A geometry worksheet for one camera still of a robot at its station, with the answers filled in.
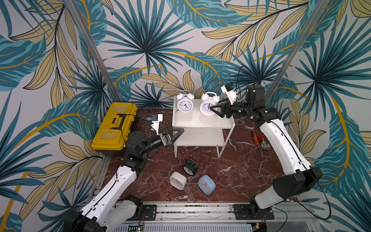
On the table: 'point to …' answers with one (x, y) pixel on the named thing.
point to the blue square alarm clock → (206, 184)
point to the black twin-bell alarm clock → (191, 166)
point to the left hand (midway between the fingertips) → (181, 133)
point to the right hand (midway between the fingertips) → (214, 105)
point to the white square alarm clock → (178, 181)
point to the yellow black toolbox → (121, 119)
